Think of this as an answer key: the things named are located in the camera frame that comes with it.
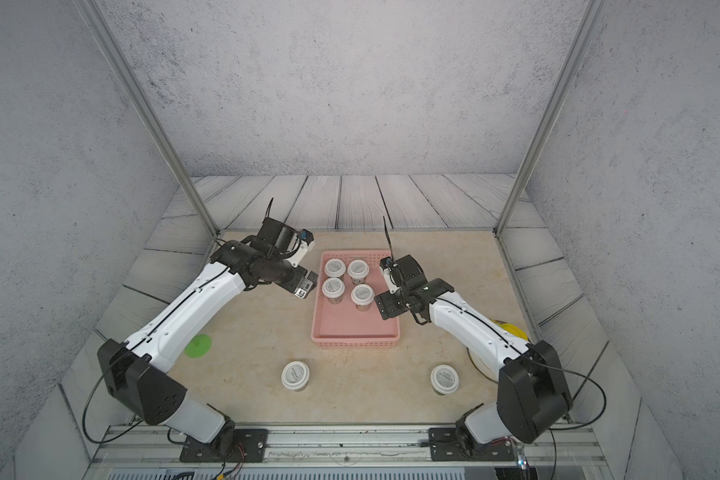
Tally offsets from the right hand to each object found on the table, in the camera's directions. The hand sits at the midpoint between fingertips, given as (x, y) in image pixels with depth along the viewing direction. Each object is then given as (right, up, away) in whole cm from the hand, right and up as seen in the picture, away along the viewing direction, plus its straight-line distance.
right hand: (392, 298), depth 85 cm
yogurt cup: (-18, +1, +11) cm, 21 cm away
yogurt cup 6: (+13, -20, -7) cm, 25 cm away
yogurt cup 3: (-26, -19, -6) cm, 33 cm away
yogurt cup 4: (-18, +8, +17) cm, 26 cm away
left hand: (-23, +7, -5) cm, 25 cm away
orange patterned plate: (+23, -21, -2) cm, 31 cm away
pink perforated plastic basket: (-15, -10, +10) cm, 21 cm away
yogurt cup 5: (-10, +7, +15) cm, 19 cm away
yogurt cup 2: (-9, -1, +9) cm, 13 cm away
